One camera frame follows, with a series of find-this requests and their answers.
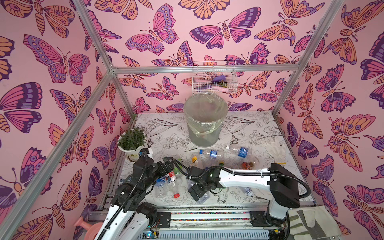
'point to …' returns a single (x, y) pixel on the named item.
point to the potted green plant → (131, 141)
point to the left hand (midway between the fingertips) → (168, 160)
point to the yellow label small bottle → (194, 160)
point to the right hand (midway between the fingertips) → (196, 188)
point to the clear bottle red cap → (173, 184)
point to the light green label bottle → (177, 171)
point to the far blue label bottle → (213, 154)
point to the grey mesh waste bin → (205, 113)
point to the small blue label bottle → (160, 187)
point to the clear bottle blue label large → (203, 199)
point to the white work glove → (278, 151)
